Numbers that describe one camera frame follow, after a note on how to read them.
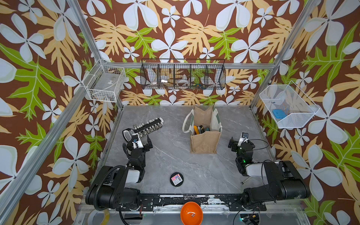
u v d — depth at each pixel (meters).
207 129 1.04
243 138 0.77
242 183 0.82
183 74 0.97
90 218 0.68
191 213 0.70
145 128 1.05
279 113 0.82
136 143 0.72
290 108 0.82
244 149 0.69
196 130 0.99
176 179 0.80
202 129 1.04
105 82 0.86
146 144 0.79
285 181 0.45
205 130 1.02
